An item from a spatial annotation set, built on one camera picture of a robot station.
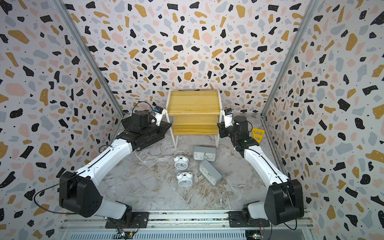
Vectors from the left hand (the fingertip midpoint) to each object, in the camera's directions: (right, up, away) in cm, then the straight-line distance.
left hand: (169, 123), depth 81 cm
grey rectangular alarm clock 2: (+17, -18, +11) cm, 27 cm away
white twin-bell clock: (+8, -30, -1) cm, 31 cm away
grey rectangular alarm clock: (+22, -27, 0) cm, 35 cm away
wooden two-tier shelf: (+13, +5, -5) cm, 14 cm away
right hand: (+28, 0, +1) cm, 28 cm away
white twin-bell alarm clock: (+5, -23, +6) cm, 24 cm away
